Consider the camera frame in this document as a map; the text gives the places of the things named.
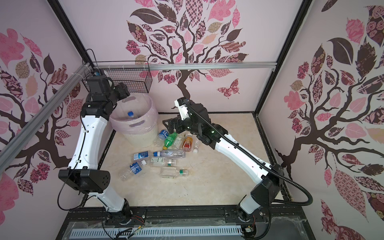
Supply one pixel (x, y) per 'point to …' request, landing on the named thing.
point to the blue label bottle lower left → (134, 168)
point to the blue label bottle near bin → (159, 142)
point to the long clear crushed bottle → (170, 153)
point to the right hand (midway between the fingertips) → (171, 116)
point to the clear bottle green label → (179, 142)
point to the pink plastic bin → (136, 117)
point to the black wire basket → (134, 75)
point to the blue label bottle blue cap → (130, 113)
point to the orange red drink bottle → (187, 142)
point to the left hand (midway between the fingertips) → (121, 89)
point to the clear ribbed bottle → (195, 150)
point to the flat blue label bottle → (136, 156)
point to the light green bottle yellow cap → (169, 140)
